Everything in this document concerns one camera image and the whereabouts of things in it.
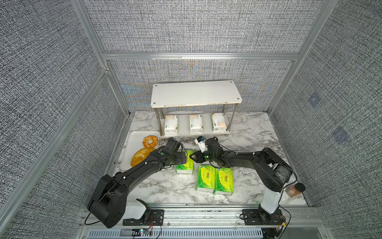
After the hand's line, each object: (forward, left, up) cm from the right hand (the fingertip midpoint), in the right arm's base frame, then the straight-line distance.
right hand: (191, 152), depth 91 cm
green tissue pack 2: (-18, -7, +1) cm, 20 cm away
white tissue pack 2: (+18, -3, +5) cm, 18 cm away
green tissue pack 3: (-18, -17, 0) cm, 25 cm away
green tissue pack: (-10, +2, -1) cm, 10 cm away
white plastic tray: (+10, +39, -5) cm, 40 cm away
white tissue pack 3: (+19, -18, +5) cm, 27 cm away
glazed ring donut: (+11, +31, -4) cm, 33 cm away
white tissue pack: (+19, +13, +4) cm, 23 cm away
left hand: (-5, +6, +2) cm, 8 cm away
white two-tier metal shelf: (+21, +10, +27) cm, 36 cm away
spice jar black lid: (-23, -52, +2) cm, 57 cm away
